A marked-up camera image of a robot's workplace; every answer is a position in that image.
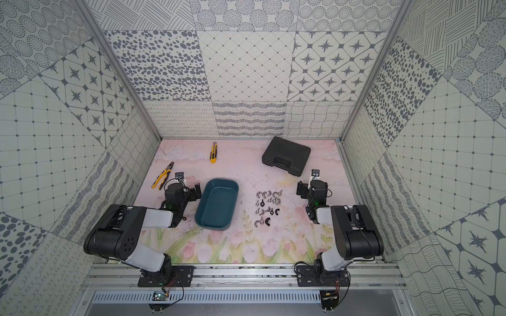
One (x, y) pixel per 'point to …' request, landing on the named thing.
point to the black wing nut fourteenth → (276, 211)
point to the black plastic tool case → (286, 154)
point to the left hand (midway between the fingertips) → (188, 182)
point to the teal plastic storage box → (217, 204)
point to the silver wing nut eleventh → (263, 212)
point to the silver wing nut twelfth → (269, 209)
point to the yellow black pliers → (162, 178)
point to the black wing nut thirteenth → (271, 211)
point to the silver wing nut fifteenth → (261, 221)
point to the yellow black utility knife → (213, 153)
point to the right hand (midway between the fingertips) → (311, 184)
